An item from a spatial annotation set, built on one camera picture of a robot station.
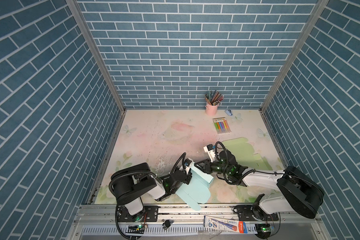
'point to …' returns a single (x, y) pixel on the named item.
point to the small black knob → (166, 225)
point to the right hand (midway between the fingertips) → (194, 164)
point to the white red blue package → (215, 223)
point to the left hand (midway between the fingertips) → (191, 167)
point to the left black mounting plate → (149, 213)
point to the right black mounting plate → (244, 212)
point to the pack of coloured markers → (221, 125)
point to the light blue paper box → (197, 190)
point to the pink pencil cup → (211, 110)
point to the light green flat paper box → (243, 152)
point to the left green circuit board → (138, 228)
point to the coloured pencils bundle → (213, 98)
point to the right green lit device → (264, 230)
